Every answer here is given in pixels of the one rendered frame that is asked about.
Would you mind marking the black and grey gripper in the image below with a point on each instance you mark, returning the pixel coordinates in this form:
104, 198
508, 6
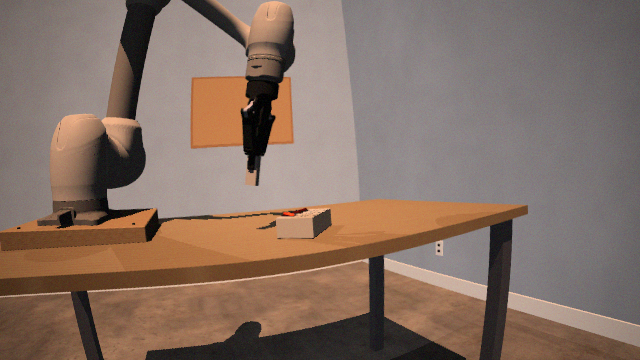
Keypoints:
260, 93

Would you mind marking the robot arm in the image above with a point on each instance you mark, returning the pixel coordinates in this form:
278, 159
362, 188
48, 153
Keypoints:
85, 161

